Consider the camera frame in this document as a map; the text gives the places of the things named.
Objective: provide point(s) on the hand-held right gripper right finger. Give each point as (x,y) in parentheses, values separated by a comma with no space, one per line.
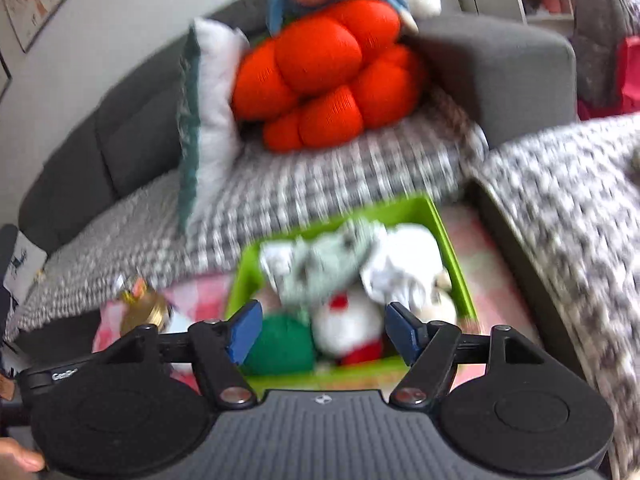
(402,335)

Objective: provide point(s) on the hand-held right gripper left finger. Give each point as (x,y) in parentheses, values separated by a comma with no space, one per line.
(245,332)

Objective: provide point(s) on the red white santa plush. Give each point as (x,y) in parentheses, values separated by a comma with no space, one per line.
(345,325)

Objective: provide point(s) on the green plastic box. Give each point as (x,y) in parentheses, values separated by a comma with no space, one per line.
(325,379)

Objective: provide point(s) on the pale green plush toy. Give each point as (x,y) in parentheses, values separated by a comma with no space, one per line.
(325,265)

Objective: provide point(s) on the person's left hand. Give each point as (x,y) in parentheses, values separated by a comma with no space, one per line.
(20,457)

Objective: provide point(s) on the red white checked tablecloth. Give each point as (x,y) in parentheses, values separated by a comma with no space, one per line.
(480,260)

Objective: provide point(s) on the yellow red tin can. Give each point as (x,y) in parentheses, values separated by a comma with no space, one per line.
(135,291)

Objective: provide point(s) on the small white printed pillow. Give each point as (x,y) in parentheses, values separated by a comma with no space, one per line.
(27,260)

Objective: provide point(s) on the grey checked blanket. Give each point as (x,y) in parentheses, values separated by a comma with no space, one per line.
(325,175)

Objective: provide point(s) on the grey pebble pattern quilt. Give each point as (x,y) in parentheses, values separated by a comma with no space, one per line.
(575,210)

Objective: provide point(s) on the green white coral print pillow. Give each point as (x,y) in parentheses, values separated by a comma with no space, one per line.
(215,110)

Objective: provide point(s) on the orange pumpkin cushion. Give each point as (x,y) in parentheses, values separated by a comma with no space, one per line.
(340,115)
(320,50)

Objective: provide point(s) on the grey sofa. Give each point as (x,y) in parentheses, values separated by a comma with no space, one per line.
(500,70)

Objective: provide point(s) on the red bag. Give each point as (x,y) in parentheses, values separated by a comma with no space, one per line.
(632,75)

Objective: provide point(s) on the grey speckled cloth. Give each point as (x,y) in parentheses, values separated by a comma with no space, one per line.
(600,35)

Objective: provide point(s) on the framed wall poster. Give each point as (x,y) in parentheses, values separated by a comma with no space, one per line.
(35,5)

